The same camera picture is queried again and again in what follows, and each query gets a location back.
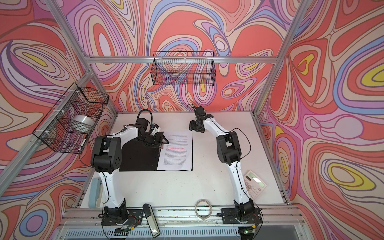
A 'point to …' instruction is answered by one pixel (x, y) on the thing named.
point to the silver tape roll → (83, 121)
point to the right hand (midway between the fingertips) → (194, 130)
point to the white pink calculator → (254, 184)
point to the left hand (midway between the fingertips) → (164, 142)
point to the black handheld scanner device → (151, 220)
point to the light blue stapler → (95, 193)
